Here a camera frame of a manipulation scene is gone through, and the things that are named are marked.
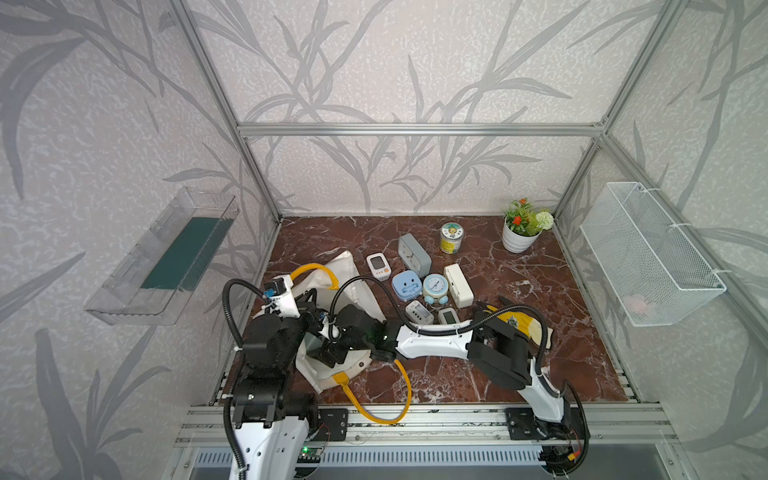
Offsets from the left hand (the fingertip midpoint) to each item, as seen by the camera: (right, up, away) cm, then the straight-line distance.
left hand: (319, 291), depth 70 cm
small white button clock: (+25, -10, +21) cm, 34 cm away
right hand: (-4, -14, +9) cm, 17 cm away
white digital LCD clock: (+33, -11, +19) cm, 40 cm away
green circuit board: (-3, -40, +2) cm, 40 cm away
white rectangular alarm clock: (+37, -3, +24) cm, 44 cm away
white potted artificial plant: (+60, +17, +29) cm, 69 cm away
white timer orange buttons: (+12, +3, +32) cm, 34 cm away
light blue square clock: (+21, -2, +27) cm, 34 cm away
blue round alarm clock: (+30, -3, +26) cm, 40 cm away
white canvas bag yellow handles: (0, -1, 0) cm, 1 cm away
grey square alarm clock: (+23, +7, +29) cm, 38 cm away
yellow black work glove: (+57, -13, +19) cm, 61 cm away
